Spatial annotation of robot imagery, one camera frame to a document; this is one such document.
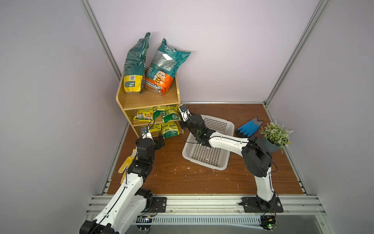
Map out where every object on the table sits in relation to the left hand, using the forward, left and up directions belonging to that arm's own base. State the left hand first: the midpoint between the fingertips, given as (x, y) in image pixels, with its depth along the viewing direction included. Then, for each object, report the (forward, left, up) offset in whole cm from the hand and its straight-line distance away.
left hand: (154, 133), depth 80 cm
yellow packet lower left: (+14, +4, -14) cm, 20 cm away
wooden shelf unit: (+15, +5, +13) cm, 20 cm away
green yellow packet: (+15, -1, +2) cm, 15 cm away
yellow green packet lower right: (+12, -6, -13) cm, 19 cm away
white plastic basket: (-5, -30, -17) cm, 35 cm away
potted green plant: (-1, -69, -2) cm, 69 cm away
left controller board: (-39, +3, -22) cm, 45 cm away
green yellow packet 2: (+13, -10, +2) cm, 17 cm away
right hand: (+13, -16, +6) cm, 22 cm away
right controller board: (-38, -60, -18) cm, 73 cm away
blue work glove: (+15, -62, -16) cm, 66 cm away
